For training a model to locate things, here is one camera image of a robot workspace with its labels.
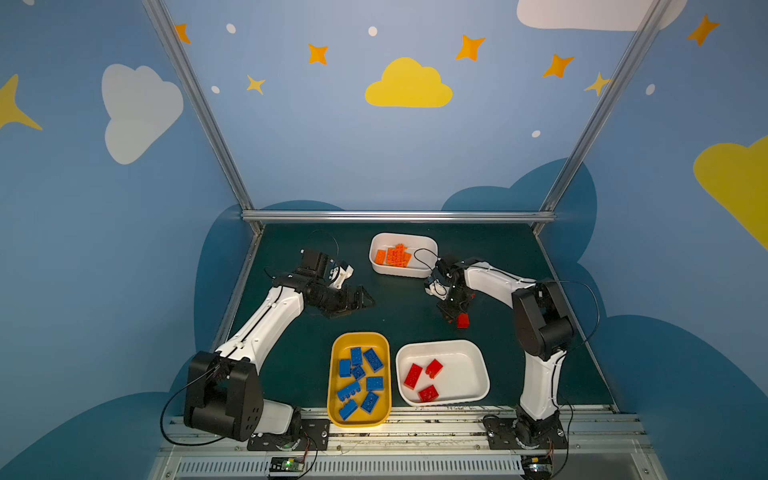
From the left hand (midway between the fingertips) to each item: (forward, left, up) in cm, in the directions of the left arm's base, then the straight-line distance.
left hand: (361, 305), depth 82 cm
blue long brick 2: (-24, +2, -13) cm, 27 cm away
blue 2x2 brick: (-21, -3, -14) cm, 26 cm away
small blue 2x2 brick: (-14, +1, -14) cm, 20 cm away
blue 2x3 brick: (-17, -4, -13) cm, 22 cm away
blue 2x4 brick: (-10, -3, -14) cm, 18 cm away
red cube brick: (-13, -21, -13) cm, 28 cm away
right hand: (+7, -29, -14) cm, 33 cm away
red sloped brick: (+1, -31, -10) cm, 33 cm away
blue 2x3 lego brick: (-9, +1, -13) cm, 16 cm away
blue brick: (-13, +4, -12) cm, 19 cm away
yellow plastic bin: (-8, +6, -12) cm, 15 cm away
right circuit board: (-35, -45, -16) cm, 59 cm away
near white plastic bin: (-13, -22, -14) cm, 30 cm away
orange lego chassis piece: (+27, -11, -12) cm, 32 cm away
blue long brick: (-19, +3, -12) cm, 23 cm away
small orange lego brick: (+29, -4, -14) cm, 33 cm away
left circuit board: (-35, +17, -15) cm, 42 cm away
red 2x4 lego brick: (-15, -15, -14) cm, 25 cm away
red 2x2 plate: (-19, -19, -14) cm, 30 cm away
